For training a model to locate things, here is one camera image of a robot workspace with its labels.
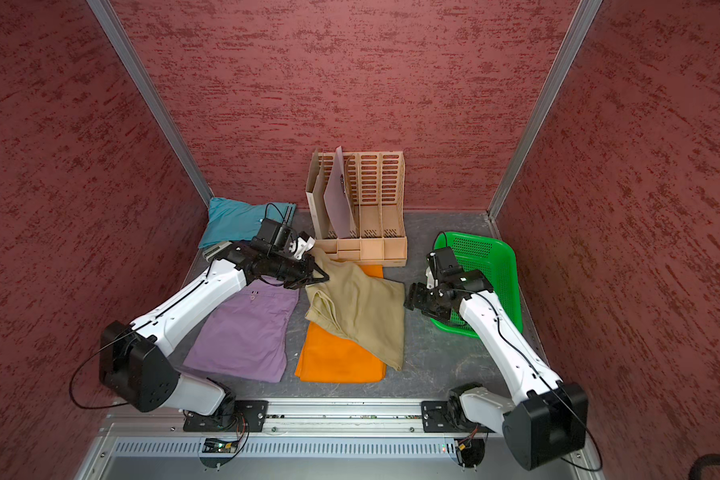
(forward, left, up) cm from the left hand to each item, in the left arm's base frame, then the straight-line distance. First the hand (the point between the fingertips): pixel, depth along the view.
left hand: (324, 283), depth 77 cm
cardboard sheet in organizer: (+25, +4, +10) cm, 27 cm away
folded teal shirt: (+38, +43, -17) cm, 60 cm away
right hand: (-5, -24, -6) cm, 25 cm away
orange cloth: (-13, -1, -18) cm, 23 cm away
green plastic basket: (+18, -56, -15) cm, 61 cm away
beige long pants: (-1, -10, -11) cm, 15 cm away
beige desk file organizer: (+49, -14, -8) cm, 51 cm away
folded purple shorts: (-8, +24, -18) cm, 31 cm away
